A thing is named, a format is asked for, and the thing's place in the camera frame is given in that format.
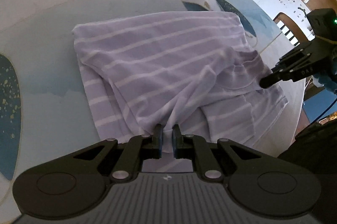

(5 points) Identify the blue gloved hand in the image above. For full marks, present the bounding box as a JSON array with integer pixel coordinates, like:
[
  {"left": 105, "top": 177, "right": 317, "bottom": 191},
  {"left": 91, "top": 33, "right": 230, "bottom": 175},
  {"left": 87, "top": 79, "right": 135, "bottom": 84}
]
[{"left": 313, "top": 71, "right": 337, "bottom": 94}]

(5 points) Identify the black cable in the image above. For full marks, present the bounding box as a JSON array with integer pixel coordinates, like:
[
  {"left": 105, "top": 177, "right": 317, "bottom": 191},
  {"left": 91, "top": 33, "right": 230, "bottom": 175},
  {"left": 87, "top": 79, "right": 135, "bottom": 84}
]
[{"left": 313, "top": 97, "right": 337, "bottom": 123}]

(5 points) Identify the lavender white striped sweater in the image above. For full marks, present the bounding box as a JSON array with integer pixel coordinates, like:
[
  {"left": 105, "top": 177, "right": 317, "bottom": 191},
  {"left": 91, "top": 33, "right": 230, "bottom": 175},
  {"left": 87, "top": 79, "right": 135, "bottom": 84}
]
[{"left": 71, "top": 10, "right": 289, "bottom": 174}]

